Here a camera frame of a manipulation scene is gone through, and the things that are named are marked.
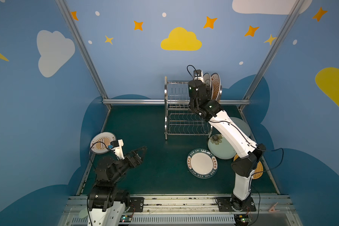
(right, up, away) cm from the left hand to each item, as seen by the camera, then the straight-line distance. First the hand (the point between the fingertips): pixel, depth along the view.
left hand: (144, 150), depth 67 cm
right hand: (+32, +33, +5) cm, 46 cm away
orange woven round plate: (+49, -5, -12) cm, 50 cm away
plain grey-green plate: (+69, +10, +42) cm, 82 cm away
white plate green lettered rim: (+33, -14, +22) cm, 42 cm away
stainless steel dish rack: (+20, +15, +40) cm, 47 cm away
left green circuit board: (-10, -36, +3) cm, 37 cm away
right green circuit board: (+49, -37, +4) cm, 62 cm away
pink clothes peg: (+67, -32, +6) cm, 75 cm away
